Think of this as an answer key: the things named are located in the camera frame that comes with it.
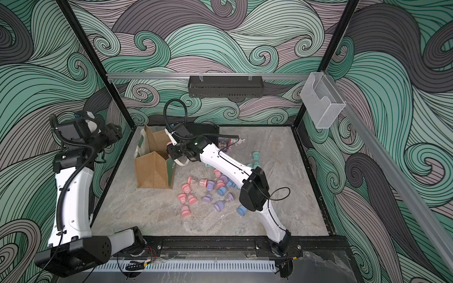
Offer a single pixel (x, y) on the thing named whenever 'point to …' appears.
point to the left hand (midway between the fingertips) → (112, 128)
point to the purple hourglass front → (220, 204)
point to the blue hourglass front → (241, 210)
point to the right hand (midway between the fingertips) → (169, 149)
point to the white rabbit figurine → (238, 141)
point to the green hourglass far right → (256, 155)
